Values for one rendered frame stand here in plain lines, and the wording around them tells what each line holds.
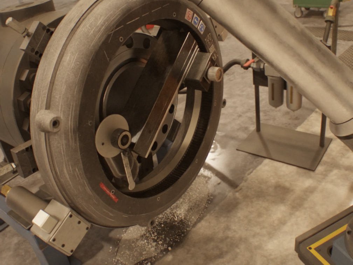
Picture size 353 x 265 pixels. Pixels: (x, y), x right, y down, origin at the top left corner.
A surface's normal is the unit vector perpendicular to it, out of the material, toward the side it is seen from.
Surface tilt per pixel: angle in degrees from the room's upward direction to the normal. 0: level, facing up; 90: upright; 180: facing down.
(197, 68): 36
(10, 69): 52
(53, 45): 42
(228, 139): 0
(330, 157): 0
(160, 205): 90
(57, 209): 22
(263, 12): 68
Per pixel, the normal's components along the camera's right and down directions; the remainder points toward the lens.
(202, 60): -0.47, -0.44
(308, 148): -0.15, -0.87
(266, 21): 0.01, 0.22
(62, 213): -0.36, -0.63
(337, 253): -0.90, 0.31
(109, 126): 0.78, 0.19
